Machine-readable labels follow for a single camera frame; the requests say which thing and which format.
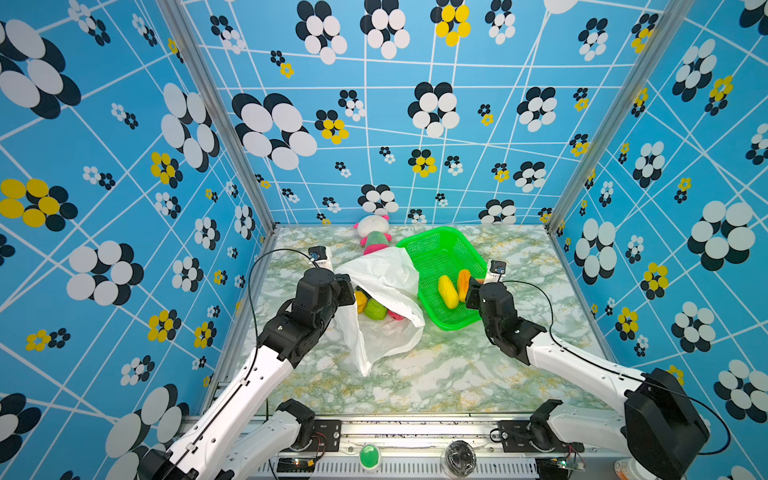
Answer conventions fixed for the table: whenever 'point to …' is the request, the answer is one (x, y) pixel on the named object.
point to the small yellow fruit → (361, 300)
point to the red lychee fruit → (395, 316)
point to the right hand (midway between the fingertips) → (480, 280)
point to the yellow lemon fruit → (448, 291)
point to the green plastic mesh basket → (437, 253)
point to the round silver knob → (460, 457)
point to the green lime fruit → (375, 310)
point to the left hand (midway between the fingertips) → (348, 273)
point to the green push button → (369, 455)
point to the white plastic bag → (391, 276)
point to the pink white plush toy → (373, 231)
